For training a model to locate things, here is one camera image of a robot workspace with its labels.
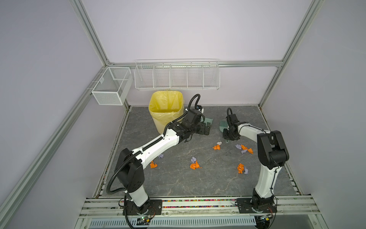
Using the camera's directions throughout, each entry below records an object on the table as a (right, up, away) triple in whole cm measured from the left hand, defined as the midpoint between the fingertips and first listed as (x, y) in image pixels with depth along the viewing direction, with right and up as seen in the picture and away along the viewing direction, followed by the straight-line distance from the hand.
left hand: (204, 126), depth 80 cm
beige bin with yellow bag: (-26, +13, +23) cm, 37 cm away
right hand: (+19, -9, +21) cm, 29 cm away
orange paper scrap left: (-31, -25, +7) cm, 41 cm away
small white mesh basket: (-64, +28, +25) cm, 74 cm away
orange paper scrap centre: (-6, -25, +7) cm, 26 cm away
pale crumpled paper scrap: (+12, -12, +17) cm, 24 cm away
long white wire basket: (-17, +36, +19) cm, 44 cm away
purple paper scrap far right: (+25, -14, +15) cm, 32 cm away
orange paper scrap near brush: (+10, -15, +14) cm, 23 cm away
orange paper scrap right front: (+22, -26, +5) cm, 35 cm away
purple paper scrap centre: (-6, -21, +9) cm, 24 cm away
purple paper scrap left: (-27, -20, +11) cm, 35 cm away
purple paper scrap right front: (+26, -27, +4) cm, 37 cm away
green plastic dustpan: (+6, +3, +29) cm, 30 cm away
